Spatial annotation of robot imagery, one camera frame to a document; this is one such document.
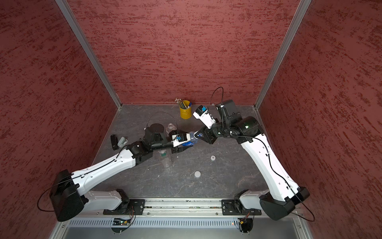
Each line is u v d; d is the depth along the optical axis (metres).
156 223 0.77
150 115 1.14
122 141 0.96
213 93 1.20
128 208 0.67
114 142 0.97
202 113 0.54
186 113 1.07
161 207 0.76
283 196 0.37
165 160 0.88
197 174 0.85
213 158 0.92
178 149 0.65
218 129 0.53
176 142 0.59
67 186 0.41
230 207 0.74
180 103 1.02
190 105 1.07
